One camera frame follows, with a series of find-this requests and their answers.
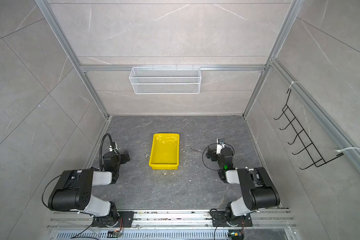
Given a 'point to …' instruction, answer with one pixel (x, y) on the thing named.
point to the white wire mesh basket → (165, 80)
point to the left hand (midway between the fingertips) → (117, 148)
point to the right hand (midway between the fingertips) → (216, 145)
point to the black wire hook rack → (308, 146)
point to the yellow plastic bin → (164, 154)
